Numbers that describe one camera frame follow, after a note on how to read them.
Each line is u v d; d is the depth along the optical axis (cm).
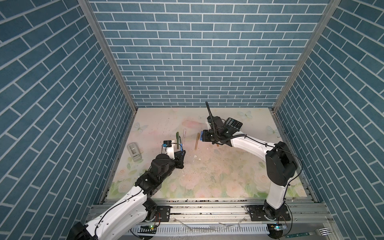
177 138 104
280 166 49
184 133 105
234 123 109
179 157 67
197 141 102
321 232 68
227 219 73
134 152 94
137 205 51
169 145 67
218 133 70
